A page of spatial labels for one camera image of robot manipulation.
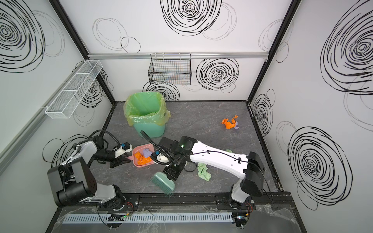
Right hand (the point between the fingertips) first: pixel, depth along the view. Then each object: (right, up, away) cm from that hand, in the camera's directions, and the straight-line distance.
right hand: (167, 178), depth 65 cm
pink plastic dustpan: (-20, +8, +22) cm, 31 cm away
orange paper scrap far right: (+39, +22, +39) cm, 59 cm away
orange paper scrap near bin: (-17, +3, +17) cm, 25 cm away
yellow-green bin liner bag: (-20, +34, +36) cm, 53 cm away
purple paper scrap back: (-15, +7, +19) cm, 25 cm away
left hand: (-26, +4, +19) cm, 33 cm away
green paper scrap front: (+18, -4, +17) cm, 25 cm away
